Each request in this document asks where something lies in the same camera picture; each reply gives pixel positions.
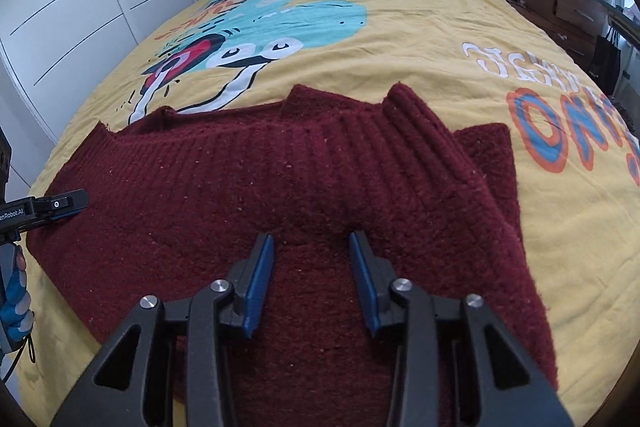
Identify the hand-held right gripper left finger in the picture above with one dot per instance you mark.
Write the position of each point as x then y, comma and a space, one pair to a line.
257, 287

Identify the black bag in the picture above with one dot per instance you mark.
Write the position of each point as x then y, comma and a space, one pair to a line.
605, 62

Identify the yellow printed bedspread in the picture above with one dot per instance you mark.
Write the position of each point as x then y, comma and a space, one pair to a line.
400, 47

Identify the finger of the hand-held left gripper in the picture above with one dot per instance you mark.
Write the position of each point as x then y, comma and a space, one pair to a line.
60, 203

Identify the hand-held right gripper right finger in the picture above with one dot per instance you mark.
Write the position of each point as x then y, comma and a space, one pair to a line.
362, 287

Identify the person's left hand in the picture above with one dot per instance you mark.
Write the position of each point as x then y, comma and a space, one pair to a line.
15, 297

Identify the maroon knit sweater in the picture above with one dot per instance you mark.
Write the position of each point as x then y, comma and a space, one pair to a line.
250, 187

